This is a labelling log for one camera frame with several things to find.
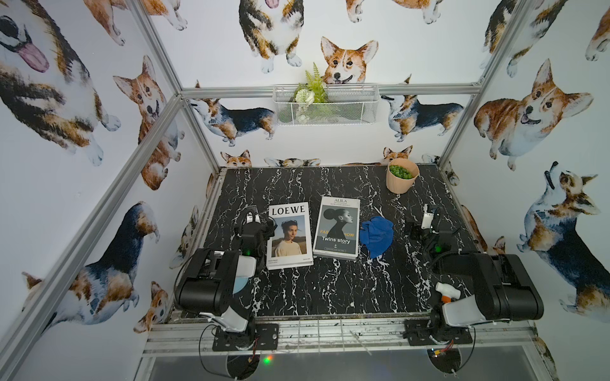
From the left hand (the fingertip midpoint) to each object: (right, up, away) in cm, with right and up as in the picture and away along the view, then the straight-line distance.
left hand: (257, 214), depth 94 cm
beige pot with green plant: (+60, +16, +10) cm, 63 cm away
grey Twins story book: (+32, -6, +1) cm, 33 cm away
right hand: (+63, 0, -1) cm, 63 cm away
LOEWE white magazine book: (+14, -11, -4) cm, 18 cm away
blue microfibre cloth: (+47, -8, 0) cm, 48 cm away
